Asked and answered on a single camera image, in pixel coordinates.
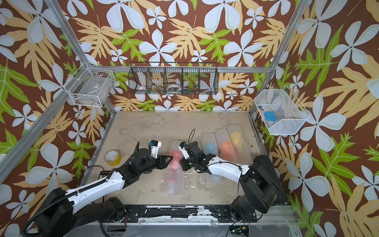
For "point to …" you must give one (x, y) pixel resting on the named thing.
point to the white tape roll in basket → (173, 85)
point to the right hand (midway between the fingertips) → (179, 161)
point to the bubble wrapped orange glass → (226, 151)
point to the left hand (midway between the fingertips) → (171, 155)
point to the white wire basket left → (91, 88)
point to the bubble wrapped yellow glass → (240, 145)
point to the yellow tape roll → (113, 157)
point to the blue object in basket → (270, 116)
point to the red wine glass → (175, 164)
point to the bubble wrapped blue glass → (208, 145)
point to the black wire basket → (190, 78)
